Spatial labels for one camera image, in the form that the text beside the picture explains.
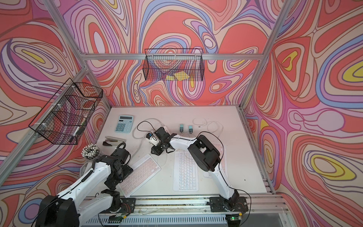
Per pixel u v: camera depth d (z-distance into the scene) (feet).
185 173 2.76
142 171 2.77
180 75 2.98
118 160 2.05
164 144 2.41
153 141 2.77
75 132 2.37
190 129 3.33
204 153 1.86
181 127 3.42
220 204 2.39
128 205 2.36
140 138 3.26
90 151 2.42
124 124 3.44
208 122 3.62
